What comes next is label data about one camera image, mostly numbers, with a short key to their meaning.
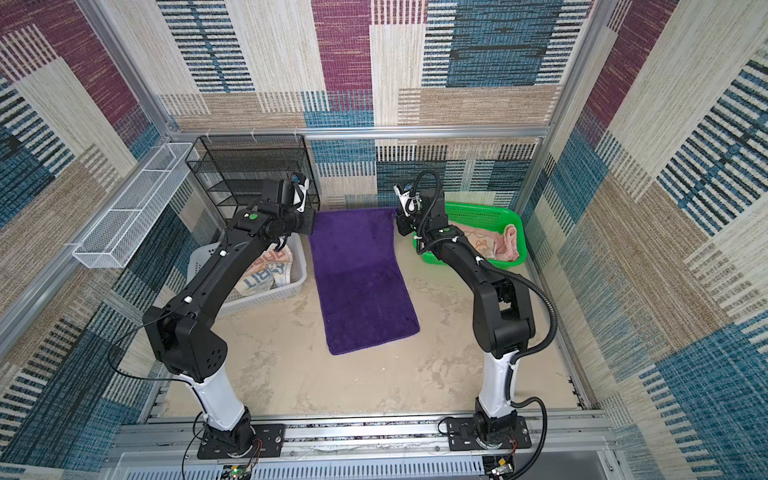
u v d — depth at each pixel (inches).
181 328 18.0
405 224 32.6
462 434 28.8
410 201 31.3
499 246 41.6
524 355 20.6
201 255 39.2
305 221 29.8
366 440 29.7
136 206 31.1
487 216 45.5
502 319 20.1
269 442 28.7
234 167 41.6
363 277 40.6
